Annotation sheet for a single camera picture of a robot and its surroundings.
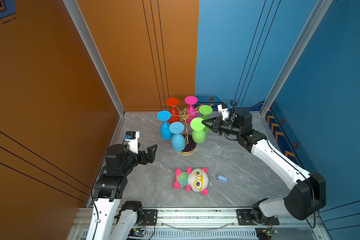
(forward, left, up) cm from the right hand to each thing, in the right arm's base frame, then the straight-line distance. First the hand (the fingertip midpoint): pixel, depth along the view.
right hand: (201, 123), depth 72 cm
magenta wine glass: (+16, +4, -8) cm, 18 cm away
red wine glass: (+8, +13, -3) cm, 16 cm away
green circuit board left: (-41, +31, -32) cm, 61 cm away
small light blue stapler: (-16, -13, -31) cm, 37 cm away
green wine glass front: (0, 0, -9) cm, 9 cm away
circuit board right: (-41, -29, -35) cm, 61 cm away
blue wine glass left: (+7, +19, -2) cm, 20 cm away
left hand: (-9, +25, -4) cm, 27 cm away
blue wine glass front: (-3, +12, -11) cm, 16 cm away
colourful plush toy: (-18, +2, -25) cm, 31 cm away
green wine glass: (+11, -3, -2) cm, 12 cm away
